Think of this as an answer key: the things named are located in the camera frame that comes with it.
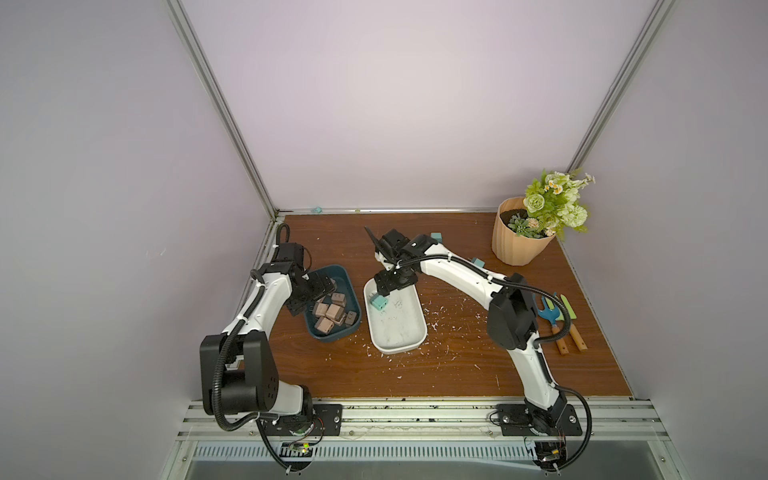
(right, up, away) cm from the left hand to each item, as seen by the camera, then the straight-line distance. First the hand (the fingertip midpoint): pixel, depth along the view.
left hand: (325, 291), depth 88 cm
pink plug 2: (-2, -6, +3) cm, 7 cm away
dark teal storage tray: (+4, 0, +9) cm, 10 cm away
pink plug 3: (+3, -3, +4) cm, 6 cm away
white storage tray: (+23, -11, +2) cm, 25 cm away
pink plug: (0, -10, 0) cm, 10 cm away
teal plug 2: (+37, +17, +22) cm, 46 cm away
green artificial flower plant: (+67, +27, -2) cm, 72 cm away
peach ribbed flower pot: (+58, +13, +8) cm, 60 cm away
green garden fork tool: (+77, -8, +3) cm, 77 cm away
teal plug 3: (+51, +7, +15) cm, 53 cm away
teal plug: (+16, -4, +4) cm, 17 cm away
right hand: (+19, +2, 0) cm, 19 cm away
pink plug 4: (+8, -8, -1) cm, 11 cm away
